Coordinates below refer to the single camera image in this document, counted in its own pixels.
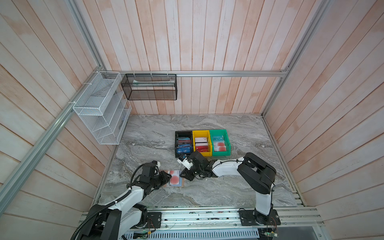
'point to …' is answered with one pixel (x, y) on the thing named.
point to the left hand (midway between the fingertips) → (171, 179)
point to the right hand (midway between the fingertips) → (182, 174)
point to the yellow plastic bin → (203, 133)
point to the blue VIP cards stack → (184, 145)
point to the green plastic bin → (218, 132)
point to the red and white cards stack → (201, 144)
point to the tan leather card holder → (181, 180)
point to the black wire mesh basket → (150, 86)
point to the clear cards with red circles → (219, 143)
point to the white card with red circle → (175, 179)
